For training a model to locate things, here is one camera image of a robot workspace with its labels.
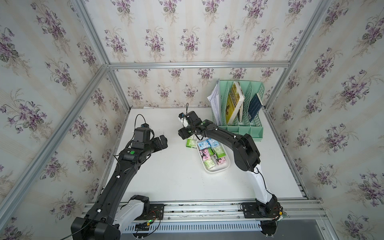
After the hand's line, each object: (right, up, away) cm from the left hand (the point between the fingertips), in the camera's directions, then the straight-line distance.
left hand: (161, 142), depth 78 cm
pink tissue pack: (+34, -13, +10) cm, 38 cm away
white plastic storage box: (+32, -17, +10) cm, 38 cm away
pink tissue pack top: (+24, -9, +10) cm, 28 cm away
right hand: (+11, +5, +17) cm, 21 cm away
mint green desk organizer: (+53, +8, +32) cm, 63 cm away
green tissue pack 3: (+26, -14, +8) cm, 31 cm away
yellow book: (+44, +24, +16) cm, 53 cm away
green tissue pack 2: (+28, -8, +13) cm, 32 cm away
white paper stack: (+29, +25, +9) cm, 39 cm away
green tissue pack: (+33, -7, +10) cm, 35 cm away
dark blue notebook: (+61, +21, +27) cm, 70 cm away
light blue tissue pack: (+24, -4, +15) cm, 28 cm away
